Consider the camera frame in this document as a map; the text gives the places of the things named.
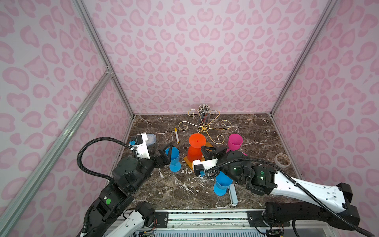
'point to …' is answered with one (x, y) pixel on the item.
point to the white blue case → (233, 194)
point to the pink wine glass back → (244, 153)
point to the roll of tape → (282, 160)
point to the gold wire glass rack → (203, 127)
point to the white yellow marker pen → (176, 135)
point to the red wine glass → (197, 140)
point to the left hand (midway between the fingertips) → (165, 142)
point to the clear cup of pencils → (204, 110)
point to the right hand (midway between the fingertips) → (204, 143)
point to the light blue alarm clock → (151, 139)
